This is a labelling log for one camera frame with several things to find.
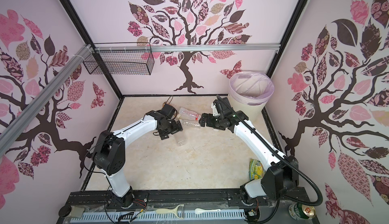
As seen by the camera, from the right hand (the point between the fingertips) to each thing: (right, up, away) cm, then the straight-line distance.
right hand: (206, 120), depth 80 cm
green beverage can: (+38, -38, -16) cm, 56 cm away
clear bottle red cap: (-13, +3, +23) cm, 27 cm away
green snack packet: (+27, -28, +1) cm, 39 cm away
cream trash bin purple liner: (+31, +19, +24) cm, 43 cm away
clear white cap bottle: (-12, -3, +21) cm, 25 cm away
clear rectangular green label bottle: (-16, -12, +13) cm, 24 cm away
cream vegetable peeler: (-22, -42, -10) cm, 49 cm away
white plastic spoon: (-4, -43, -9) cm, 44 cm away
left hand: (-18, -9, +10) cm, 22 cm away
